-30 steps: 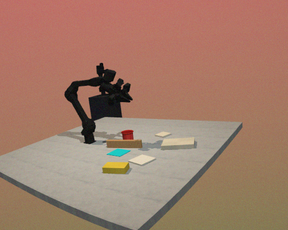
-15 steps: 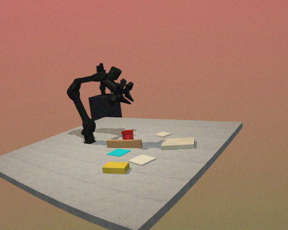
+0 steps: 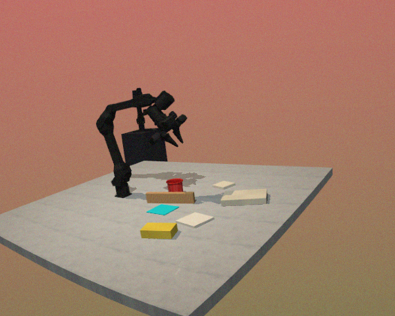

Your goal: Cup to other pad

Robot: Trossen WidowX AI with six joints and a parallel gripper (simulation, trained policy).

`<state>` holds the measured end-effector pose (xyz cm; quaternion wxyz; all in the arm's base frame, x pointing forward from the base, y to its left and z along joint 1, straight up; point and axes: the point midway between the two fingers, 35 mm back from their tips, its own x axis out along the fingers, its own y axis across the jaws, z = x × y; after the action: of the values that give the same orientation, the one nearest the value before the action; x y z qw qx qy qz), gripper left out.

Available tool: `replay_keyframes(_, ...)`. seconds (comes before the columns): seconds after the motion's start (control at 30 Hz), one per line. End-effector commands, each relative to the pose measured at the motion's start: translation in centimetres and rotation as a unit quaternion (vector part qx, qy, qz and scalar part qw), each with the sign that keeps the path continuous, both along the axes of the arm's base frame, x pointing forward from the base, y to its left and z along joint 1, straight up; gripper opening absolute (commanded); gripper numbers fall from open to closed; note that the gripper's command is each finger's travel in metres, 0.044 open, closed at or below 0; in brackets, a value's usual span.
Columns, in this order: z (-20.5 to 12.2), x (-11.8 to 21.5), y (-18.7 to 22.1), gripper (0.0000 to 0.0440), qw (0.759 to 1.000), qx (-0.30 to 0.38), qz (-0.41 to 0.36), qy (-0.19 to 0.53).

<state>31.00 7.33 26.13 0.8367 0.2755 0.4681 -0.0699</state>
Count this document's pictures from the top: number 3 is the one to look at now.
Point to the beige flat square pad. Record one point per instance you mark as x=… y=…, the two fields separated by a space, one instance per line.
x=194 y=220

